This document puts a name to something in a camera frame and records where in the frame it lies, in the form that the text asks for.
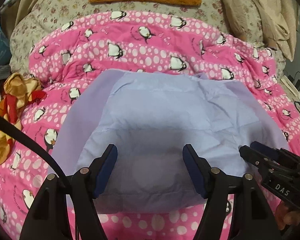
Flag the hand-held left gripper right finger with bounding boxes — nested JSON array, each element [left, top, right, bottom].
[[182, 144, 282, 240]]

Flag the white power strip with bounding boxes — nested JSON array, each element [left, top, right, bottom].
[[281, 71, 300, 93]]

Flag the person's right hand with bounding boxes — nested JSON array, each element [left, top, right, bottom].
[[276, 201, 300, 228]]

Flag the black cable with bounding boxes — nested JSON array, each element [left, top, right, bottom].
[[0, 109, 72, 189]]

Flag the purple fleece jacket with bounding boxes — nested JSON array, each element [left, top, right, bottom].
[[50, 69, 289, 214]]

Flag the floral quilt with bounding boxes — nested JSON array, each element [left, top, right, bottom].
[[9, 0, 288, 73]]

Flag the orange yellow printed cloth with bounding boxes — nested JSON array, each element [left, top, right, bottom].
[[0, 72, 48, 178]]

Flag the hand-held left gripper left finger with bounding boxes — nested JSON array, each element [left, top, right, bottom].
[[19, 144, 118, 240]]

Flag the pink penguin print blanket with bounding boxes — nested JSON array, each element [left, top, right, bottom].
[[0, 10, 300, 240]]

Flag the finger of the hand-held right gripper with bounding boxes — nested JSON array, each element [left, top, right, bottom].
[[250, 141, 300, 166], [239, 145, 273, 178]]

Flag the beige blanket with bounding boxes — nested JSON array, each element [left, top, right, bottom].
[[215, 0, 300, 61]]

